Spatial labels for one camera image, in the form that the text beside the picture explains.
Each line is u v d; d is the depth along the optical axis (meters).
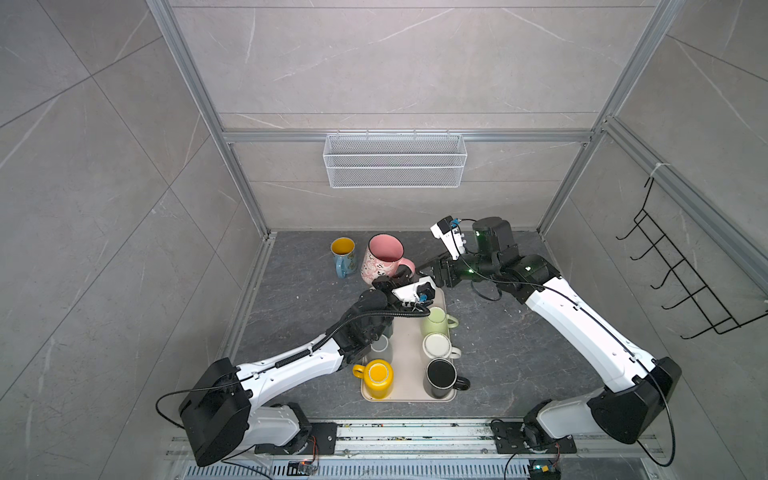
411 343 0.88
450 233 0.62
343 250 1.03
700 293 0.63
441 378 0.75
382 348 0.79
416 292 0.61
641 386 0.39
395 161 1.01
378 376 0.75
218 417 0.40
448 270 0.60
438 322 0.84
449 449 0.73
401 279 0.67
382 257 0.74
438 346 0.82
